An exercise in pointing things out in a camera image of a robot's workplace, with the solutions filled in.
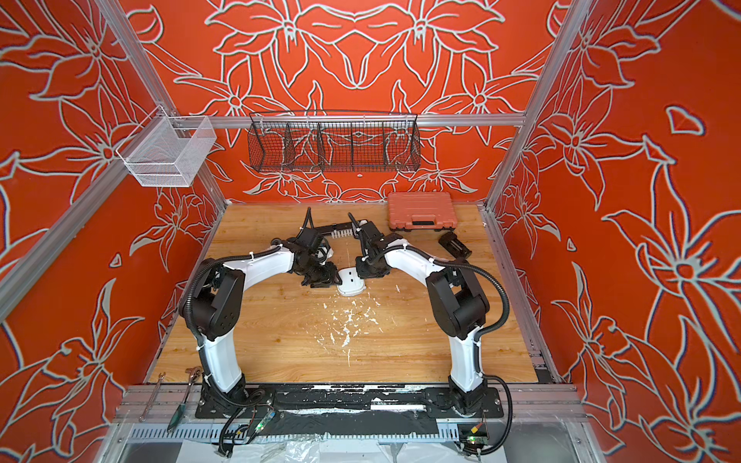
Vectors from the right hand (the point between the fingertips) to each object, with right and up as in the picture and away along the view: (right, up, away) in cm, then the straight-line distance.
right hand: (362, 269), depth 93 cm
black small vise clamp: (+34, +7, +11) cm, 36 cm away
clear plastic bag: (-15, -40, -26) cm, 50 cm away
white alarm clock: (-4, -5, -1) cm, 6 cm away
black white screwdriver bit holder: (-10, +13, +16) cm, 23 cm away
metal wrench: (-56, -28, -16) cm, 64 cm away
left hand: (-8, -4, 0) cm, 9 cm away
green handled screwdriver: (-46, -26, -17) cm, 55 cm away
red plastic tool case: (+23, +21, +20) cm, 37 cm away
